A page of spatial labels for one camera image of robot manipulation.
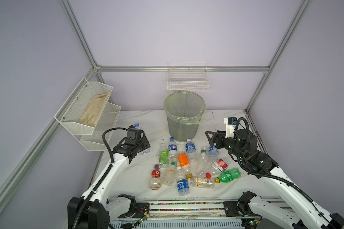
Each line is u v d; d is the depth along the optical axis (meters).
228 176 0.80
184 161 0.86
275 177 0.44
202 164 0.89
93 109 0.80
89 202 0.40
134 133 0.60
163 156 0.88
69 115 0.69
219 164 0.86
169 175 0.86
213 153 0.95
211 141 0.62
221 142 0.60
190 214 0.73
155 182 0.82
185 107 1.04
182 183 0.77
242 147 0.50
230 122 0.58
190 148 0.92
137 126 0.84
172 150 0.92
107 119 1.25
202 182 0.78
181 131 0.92
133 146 0.57
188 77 0.95
